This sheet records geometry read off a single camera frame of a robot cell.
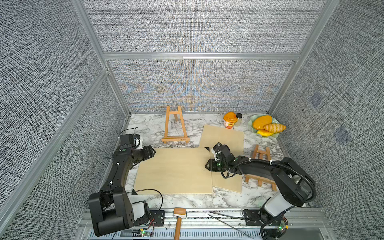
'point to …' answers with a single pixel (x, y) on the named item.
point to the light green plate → (275, 135)
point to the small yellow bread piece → (264, 133)
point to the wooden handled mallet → (179, 212)
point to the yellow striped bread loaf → (274, 127)
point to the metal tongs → (231, 216)
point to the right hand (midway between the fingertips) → (206, 163)
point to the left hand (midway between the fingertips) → (152, 151)
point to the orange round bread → (260, 121)
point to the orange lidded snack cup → (229, 118)
